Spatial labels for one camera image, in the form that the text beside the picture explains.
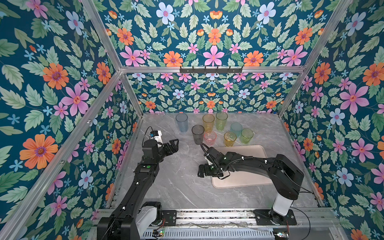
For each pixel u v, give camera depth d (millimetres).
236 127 985
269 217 705
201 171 768
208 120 1014
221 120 1014
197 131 940
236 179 850
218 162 669
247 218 750
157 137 731
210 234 766
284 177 437
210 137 1016
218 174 748
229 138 1045
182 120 978
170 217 736
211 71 932
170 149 717
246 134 1037
